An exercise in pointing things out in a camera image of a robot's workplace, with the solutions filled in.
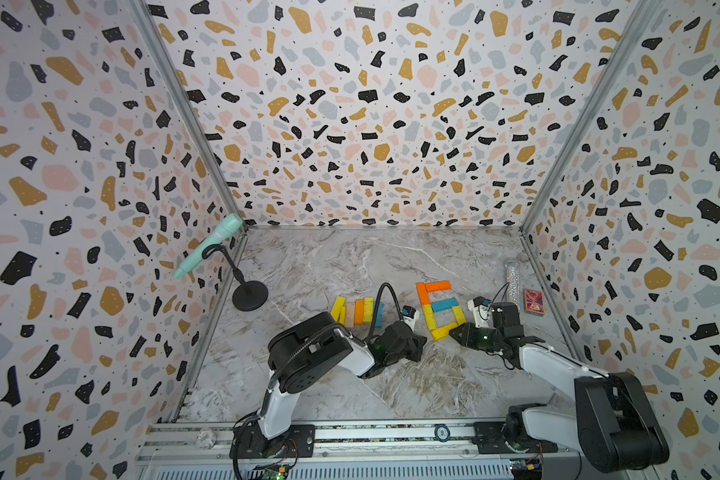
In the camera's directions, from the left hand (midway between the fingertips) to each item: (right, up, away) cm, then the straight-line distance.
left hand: (435, 340), depth 89 cm
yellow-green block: (-1, +6, +6) cm, 9 cm away
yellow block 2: (-31, +8, +8) cm, 33 cm away
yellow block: (-20, +8, +9) cm, 23 cm away
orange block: (+4, +15, +15) cm, 22 cm away
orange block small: (-23, +7, +5) cm, 25 cm away
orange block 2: (-2, +12, +14) cm, 19 cm away
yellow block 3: (+9, +6, +8) cm, 14 cm away
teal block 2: (-17, +6, +7) cm, 19 cm away
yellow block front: (+2, +1, +3) cm, 4 cm away
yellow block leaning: (-28, +6, +5) cm, 30 cm away
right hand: (+7, +2, 0) cm, 8 cm away
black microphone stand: (-60, +12, +11) cm, 63 cm away
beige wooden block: (-26, +7, +6) cm, 28 cm away
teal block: (+5, +9, +11) cm, 15 cm away
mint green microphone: (-55, +33, -13) cm, 66 cm away
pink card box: (+35, +10, +10) cm, 38 cm away
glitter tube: (+29, +15, +12) cm, 34 cm away
